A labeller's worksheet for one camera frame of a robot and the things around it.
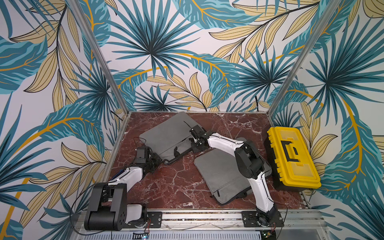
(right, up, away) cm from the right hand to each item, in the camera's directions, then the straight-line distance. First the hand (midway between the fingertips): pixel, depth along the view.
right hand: (196, 147), depth 99 cm
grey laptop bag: (+13, -12, -12) cm, 22 cm away
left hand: (-21, -6, -9) cm, 24 cm away
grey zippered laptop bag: (-18, +6, +1) cm, 19 cm away
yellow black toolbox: (+46, -5, -25) cm, 53 cm away
